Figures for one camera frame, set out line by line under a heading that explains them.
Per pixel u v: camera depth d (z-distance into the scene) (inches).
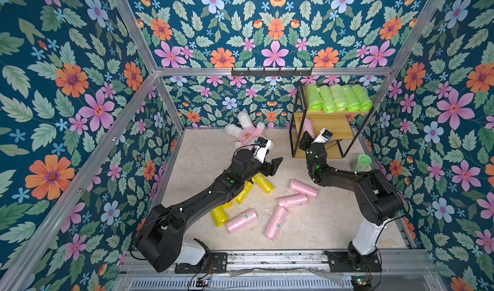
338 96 31.6
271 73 36.4
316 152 27.9
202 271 28.1
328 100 30.9
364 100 30.6
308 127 36.5
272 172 27.9
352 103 30.5
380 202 19.5
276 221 31.8
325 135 30.9
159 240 16.3
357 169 22.5
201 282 28.2
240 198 34.8
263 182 36.6
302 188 35.8
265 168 27.2
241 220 32.2
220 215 32.5
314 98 31.0
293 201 33.8
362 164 36.7
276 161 27.6
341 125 38.6
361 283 28.0
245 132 42.3
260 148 26.0
